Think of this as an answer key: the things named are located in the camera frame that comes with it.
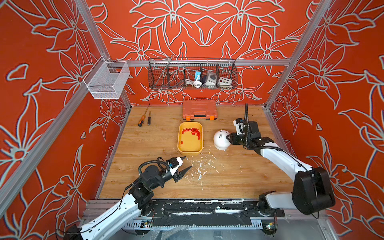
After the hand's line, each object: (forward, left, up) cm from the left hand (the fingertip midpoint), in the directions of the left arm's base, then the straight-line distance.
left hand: (187, 160), depth 72 cm
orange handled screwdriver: (+39, +37, -15) cm, 56 cm away
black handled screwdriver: (+39, +33, -16) cm, 53 cm away
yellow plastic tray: (+25, 0, -17) cm, 30 cm away
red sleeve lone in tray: (+20, +6, -16) cm, 27 cm away
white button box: (+50, -20, +13) cm, 55 cm away
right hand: (+19, -22, -4) cm, 29 cm away
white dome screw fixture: (+18, -18, -7) cm, 26 cm away
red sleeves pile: (+30, -2, -16) cm, 34 cm away
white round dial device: (+48, -12, +16) cm, 52 cm away
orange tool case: (+47, -5, -12) cm, 49 cm away
